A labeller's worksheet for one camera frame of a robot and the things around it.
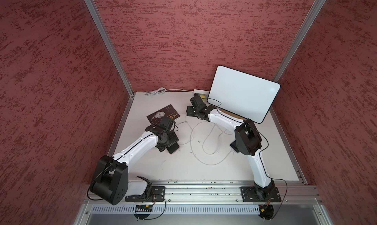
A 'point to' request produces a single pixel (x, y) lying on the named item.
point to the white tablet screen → (244, 95)
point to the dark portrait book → (168, 111)
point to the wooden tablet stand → (232, 114)
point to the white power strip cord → (161, 90)
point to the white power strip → (201, 92)
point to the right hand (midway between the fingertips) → (190, 112)
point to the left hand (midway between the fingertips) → (171, 145)
